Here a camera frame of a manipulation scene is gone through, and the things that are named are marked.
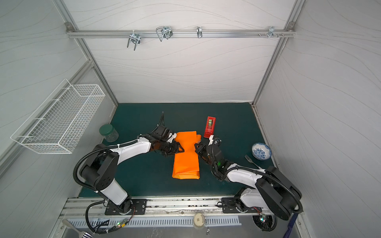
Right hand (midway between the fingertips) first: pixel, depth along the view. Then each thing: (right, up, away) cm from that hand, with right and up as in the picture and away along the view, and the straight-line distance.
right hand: (195, 140), depth 84 cm
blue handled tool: (+45, -38, -15) cm, 60 cm away
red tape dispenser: (+10, +7, +16) cm, 20 cm away
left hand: (-8, -6, +4) cm, 11 cm away
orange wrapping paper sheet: (-5, -13, -1) cm, 14 cm away
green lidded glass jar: (-54, +3, +9) cm, 55 cm away
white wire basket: (-65, +9, -16) cm, 68 cm away
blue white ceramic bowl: (+42, -9, +9) cm, 44 cm away
